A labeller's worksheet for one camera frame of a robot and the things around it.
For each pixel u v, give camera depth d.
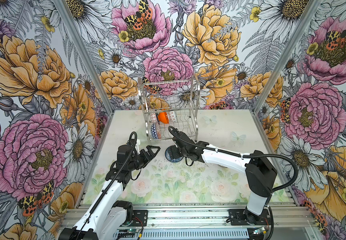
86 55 0.89
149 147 0.72
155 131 0.92
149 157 0.71
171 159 0.78
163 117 1.02
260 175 0.45
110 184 0.53
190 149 0.66
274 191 0.51
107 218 0.56
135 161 0.69
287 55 0.89
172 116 1.02
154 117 1.00
